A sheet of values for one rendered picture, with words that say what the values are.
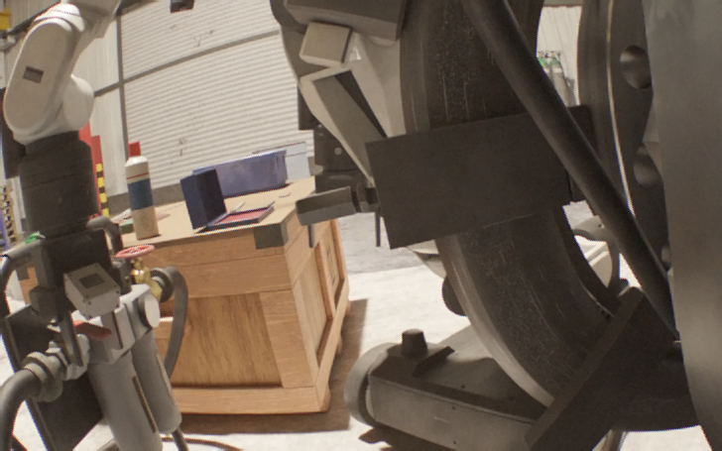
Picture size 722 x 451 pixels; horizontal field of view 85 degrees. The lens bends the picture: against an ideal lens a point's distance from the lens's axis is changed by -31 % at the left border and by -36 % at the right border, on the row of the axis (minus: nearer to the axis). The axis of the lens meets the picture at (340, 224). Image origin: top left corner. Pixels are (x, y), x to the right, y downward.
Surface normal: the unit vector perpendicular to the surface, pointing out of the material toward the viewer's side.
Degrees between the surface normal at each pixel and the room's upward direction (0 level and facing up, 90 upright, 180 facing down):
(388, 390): 90
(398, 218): 90
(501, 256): 90
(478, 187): 90
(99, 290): 30
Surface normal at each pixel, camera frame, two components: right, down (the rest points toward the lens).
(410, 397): -0.79, 0.22
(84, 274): 0.27, -0.87
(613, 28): -0.08, 0.17
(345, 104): 0.59, 0.04
